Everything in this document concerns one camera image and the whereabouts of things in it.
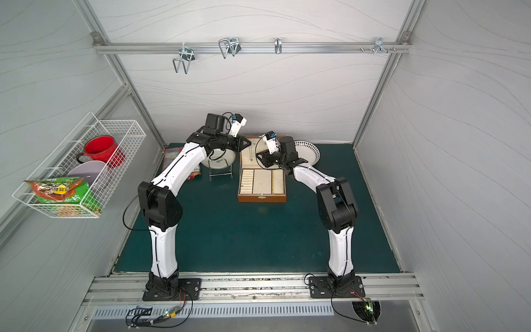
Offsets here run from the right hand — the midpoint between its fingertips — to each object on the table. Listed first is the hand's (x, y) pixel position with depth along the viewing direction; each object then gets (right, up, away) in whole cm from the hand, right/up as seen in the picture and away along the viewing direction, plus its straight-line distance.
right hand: (258, 151), depth 93 cm
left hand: (-3, +4, -7) cm, 8 cm away
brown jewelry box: (0, -15, +4) cm, 16 cm away
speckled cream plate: (-15, -4, -14) cm, 20 cm away
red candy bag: (-49, -1, +17) cm, 52 cm away
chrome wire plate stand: (-21, -12, +14) cm, 28 cm away
